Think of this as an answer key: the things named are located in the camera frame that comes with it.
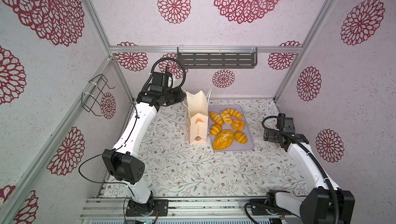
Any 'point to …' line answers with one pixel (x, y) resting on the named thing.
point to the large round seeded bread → (225, 138)
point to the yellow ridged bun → (215, 129)
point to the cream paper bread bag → (197, 117)
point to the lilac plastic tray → (235, 145)
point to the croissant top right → (233, 112)
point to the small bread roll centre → (226, 117)
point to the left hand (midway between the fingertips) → (185, 97)
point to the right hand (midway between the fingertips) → (278, 132)
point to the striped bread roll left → (216, 117)
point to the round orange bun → (237, 125)
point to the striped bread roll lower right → (240, 137)
